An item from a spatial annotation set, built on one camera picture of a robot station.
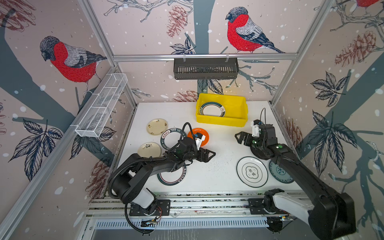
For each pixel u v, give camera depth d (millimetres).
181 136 684
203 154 747
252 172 854
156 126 1076
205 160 744
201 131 1001
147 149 949
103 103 797
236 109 1138
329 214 390
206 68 1037
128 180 440
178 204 759
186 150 684
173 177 828
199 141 780
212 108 1178
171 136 1003
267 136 622
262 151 621
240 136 749
